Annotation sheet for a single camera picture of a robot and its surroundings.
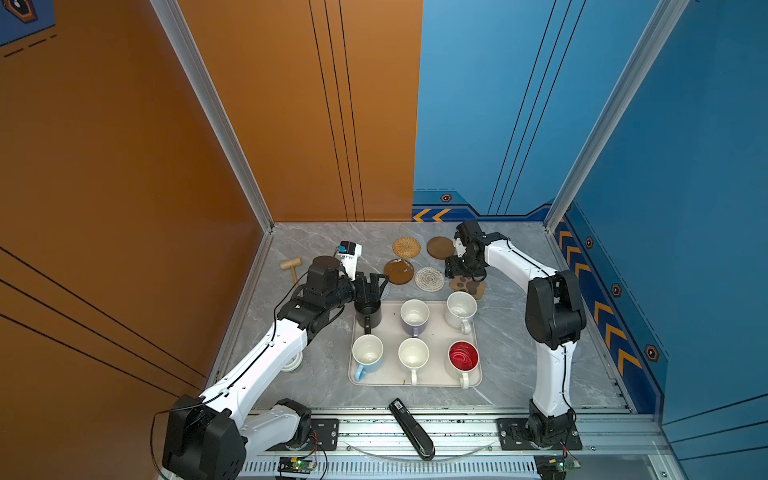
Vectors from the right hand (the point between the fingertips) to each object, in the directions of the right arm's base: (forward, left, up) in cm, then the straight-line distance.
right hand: (455, 271), depth 99 cm
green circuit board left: (-52, +44, -7) cm, 69 cm away
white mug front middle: (-27, +15, -3) cm, 31 cm away
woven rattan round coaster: (+15, +16, -4) cm, 22 cm away
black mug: (-15, +28, -2) cm, 32 cm away
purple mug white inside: (-14, +14, -4) cm, 20 cm away
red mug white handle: (-27, +1, -4) cm, 28 cm away
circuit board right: (-53, -18, -8) cm, 56 cm away
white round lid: (-31, +47, +2) cm, 56 cm away
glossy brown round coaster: (+4, +19, -5) cm, 20 cm away
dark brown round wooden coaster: (+15, +3, -5) cm, 16 cm away
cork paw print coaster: (-2, -5, -5) cm, 7 cm away
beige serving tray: (-20, +8, -5) cm, 22 cm away
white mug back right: (-12, -1, -4) cm, 12 cm away
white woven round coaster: (0, +8, -4) cm, 9 cm away
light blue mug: (-25, +28, -4) cm, 38 cm away
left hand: (-13, +24, +17) cm, 33 cm away
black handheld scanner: (-46, +15, -4) cm, 49 cm away
